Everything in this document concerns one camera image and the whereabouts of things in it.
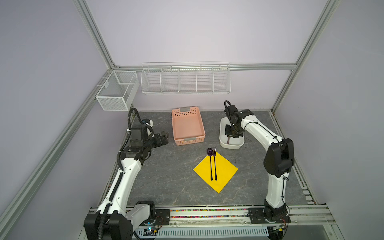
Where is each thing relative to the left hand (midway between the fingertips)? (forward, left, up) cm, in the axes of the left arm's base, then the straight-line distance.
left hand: (162, 137), depth 79 cm
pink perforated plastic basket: (+26, -13, -24) cm, 38 cm away
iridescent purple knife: (+8, -41, -21) cm, 46 cm away
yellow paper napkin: (-13, -35, -21) cm, 43 cm away
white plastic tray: (+6, -44, -21) cm, 49 cm away
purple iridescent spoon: (0, -27, -20) cm, 34 cm away
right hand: (+5, -40, -10) cm, 42 cm away
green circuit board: (-40, +8, -24) cm, 47 cm away
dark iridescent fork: (0, -30, -21) cm, 36 cm away
